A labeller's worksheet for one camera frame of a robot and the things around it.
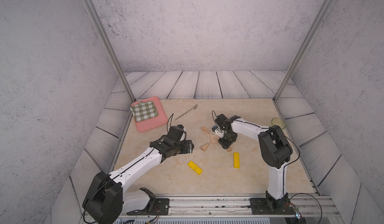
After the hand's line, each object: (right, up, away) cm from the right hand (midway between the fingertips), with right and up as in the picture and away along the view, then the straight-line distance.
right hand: (227, 143), depth 94 cm
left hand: (-22, +1, -12) cm, 25 cm away
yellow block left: (-18, -13, -9) cm, 24 cm away
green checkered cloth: (-58, +21, +18) cm, 64 cm away
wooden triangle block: (-13, +8, +7) cm, 17 cm away
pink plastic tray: (-47, +13, +14) cm, 51 cm away
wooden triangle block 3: (+1, -3, -3) cm, 4 cm away
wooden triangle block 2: (-15, -2, -1) cm, 15 cm away
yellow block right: (+4, -8, -5) cm, 11 cm away
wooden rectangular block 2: (-8, +2, +2) cm, 8 cm away
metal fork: (-21, +23, +21) cm, 37 cm away
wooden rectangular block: (-8, +4, +3) cm, 9 cm away
